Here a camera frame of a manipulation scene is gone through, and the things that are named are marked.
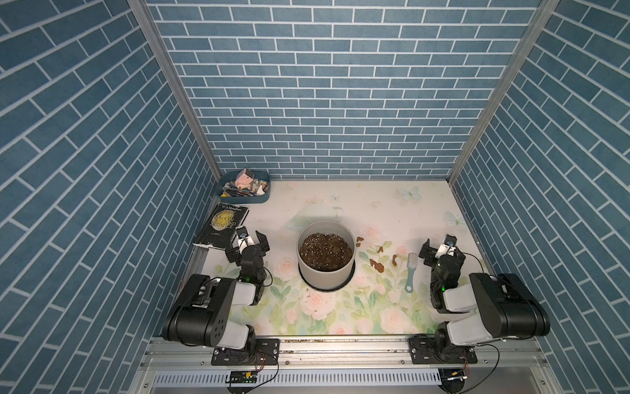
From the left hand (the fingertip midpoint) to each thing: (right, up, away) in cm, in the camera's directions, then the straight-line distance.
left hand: (250, 234), depth 89 cm
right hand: (+71, -3, +1) cm, 71 cm away
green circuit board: (+3, -40, -17) cm, 44 cm away
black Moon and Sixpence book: (-17, +1, +13) cm, 21 cm away
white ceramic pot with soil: (+28, -5, -4) cm, 28 cm away
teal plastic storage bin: (-3, +16, +20) cm, 26 cm away
